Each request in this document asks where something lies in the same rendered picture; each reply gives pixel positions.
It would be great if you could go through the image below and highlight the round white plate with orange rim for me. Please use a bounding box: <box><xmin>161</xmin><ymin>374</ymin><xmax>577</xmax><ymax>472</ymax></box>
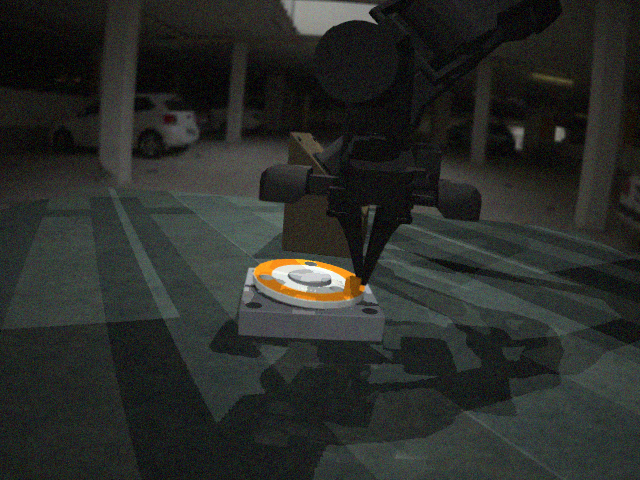
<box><xmin>253</xmin><ymin>259</ymin><xmax>366</xmax><ymax>309</ymax></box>

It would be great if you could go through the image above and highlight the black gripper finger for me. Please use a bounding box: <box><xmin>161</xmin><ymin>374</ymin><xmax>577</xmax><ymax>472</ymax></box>
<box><xmin>326</xmin><ymin>206</ymin><xmax>363</xmax><ymax>280</ymax></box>
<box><xmin>362</xmin><ymin>205</ymin><xmax>413</xmax><ymax>286</ymax></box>

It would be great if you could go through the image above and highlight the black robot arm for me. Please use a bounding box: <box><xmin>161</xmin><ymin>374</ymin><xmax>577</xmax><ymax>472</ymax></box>
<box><xmin>312</xmin><ymin>0</ymin><xmax>562</xmax><ymax>209</ymax></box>

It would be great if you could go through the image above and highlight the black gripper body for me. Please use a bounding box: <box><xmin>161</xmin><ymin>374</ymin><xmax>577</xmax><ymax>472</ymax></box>
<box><xmin>259</xmin><ymin>108</ymin><xmax>482</xmax><ymax>222</ymax></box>

